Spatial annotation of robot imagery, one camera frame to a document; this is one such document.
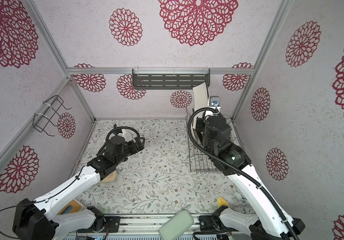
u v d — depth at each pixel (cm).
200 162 95
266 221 36
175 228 71
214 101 46
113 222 74
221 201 79
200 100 58
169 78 94
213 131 40
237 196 79
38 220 38
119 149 60
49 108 78
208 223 74
